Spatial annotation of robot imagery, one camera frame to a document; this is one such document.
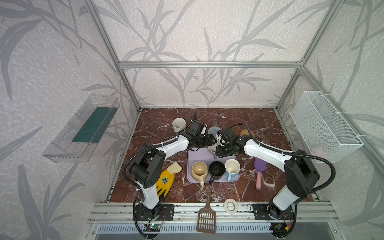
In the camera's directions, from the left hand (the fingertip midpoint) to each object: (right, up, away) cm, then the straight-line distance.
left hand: (215, 138), depth 89 cm
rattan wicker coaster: (+23, +3, +16) cm, 28 cm away
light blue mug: (+9, -16, -5) cm, 19 cm away
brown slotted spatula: (-6, -37, -17) cm, 41 cm away
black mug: (0, -17, -5) cm, 18 cm away
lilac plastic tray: (-7, -11, +4) cm, 14 cm away
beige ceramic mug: (-9, -19, -3) cm, 22 cm away
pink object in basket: (+49, -4, -17) cm, 52 cm away
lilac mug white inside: (-2, -5, -5) cm, 7 cm away
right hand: (+2, -6, -1) cm, 6 cm away
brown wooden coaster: (+17, +4, +17) cm, 24 cm away
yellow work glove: (-28, -22, -7) cm, 36 cm away
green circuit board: (-32, -41, -18) cm, 55 cm away
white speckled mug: (-24, +8, +11) cm, 28 cm away
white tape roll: (+10, -33, -14) cm, 37 cm away
